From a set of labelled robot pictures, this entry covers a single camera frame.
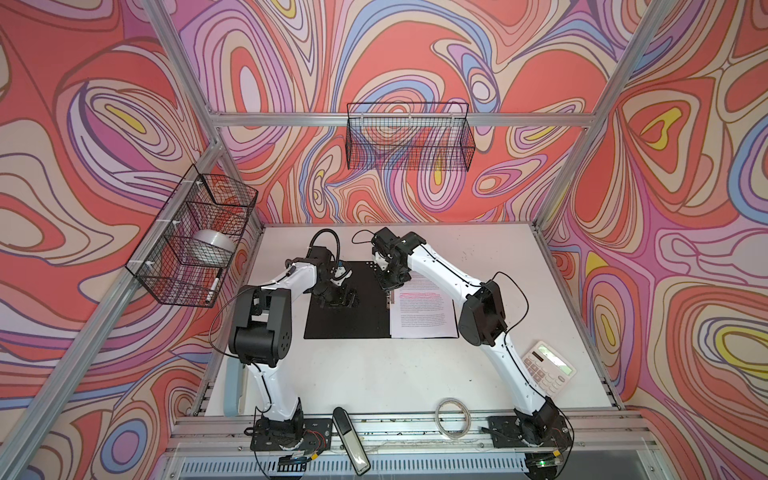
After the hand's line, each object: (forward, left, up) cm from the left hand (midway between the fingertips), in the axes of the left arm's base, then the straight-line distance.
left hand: (352, 301), depth 95 cm
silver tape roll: (+2, +32, +28) cm, 43 cm away
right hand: (+2, -12, +2) cm, 13 cm away
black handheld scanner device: (-38, -3, +1) cm, 39 cm away
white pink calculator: (-21, -56, -1) cm, 60 cm away
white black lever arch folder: (-4, -6, -5) cm, 8 cm away
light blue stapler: (-26, +29, +2) cm, 39 cm away
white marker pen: (-9, +31, +22) cm, 39 cm away
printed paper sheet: (-1, -23, -3) cm, 23 cm away
